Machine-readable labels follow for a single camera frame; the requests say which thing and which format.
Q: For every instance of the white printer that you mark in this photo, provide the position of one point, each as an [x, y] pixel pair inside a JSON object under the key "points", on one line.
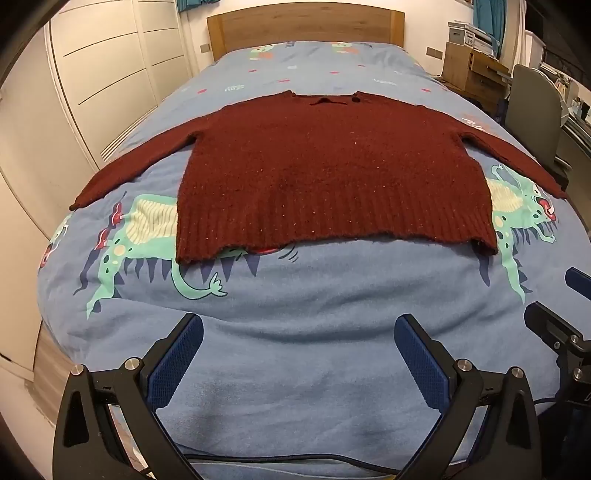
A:
{"points": [[491, 23]]}

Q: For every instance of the wooden nightstand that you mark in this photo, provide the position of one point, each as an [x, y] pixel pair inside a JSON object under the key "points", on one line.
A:
{"points": [[471, 69]]}

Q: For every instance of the grey storage box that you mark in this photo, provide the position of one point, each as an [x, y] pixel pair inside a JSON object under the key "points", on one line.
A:
{"points": [[461, 34]]}

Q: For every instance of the white wardrobe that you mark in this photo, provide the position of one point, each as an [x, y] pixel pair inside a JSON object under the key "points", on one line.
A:
{"points": [[101, 69]]}

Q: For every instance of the dark red knitted sweater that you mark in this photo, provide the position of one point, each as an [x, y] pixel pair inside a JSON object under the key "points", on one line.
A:
{"points": [[323, 175]]}

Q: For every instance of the wooden bed headboard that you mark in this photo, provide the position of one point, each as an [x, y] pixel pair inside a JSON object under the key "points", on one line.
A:
{"points": [[304, 27]]}

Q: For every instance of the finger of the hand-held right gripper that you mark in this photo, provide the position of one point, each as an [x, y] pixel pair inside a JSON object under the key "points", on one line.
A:
{"points": [[549, 325], [579, 281]]}

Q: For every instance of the teal curtain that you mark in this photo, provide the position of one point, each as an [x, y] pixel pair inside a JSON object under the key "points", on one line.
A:
{"points": [[198, 3]]}

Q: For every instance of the grey chair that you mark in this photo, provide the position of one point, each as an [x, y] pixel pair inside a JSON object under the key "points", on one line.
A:
{"points": [[535, 110]]}

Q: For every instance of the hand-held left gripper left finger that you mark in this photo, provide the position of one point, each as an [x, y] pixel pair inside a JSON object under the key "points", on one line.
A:
{"points": [[178, 360]]}

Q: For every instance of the blue cartoon printed blanket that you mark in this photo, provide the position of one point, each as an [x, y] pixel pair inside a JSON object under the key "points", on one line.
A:
{"points": [[300, 332]]}

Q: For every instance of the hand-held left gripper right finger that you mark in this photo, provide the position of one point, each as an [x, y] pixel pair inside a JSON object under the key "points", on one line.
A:
{"points": [[425, 364]]}

